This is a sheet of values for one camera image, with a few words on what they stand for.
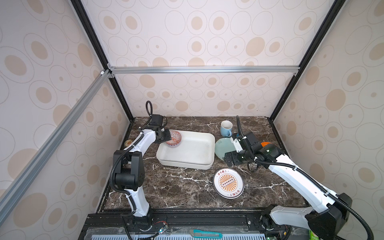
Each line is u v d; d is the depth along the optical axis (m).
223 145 1.01
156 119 0.76
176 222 0.75
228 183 0.86
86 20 0.72
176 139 1.03
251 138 0.57
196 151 1.01
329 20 0.72
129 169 0.49
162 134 0.85
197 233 0.70
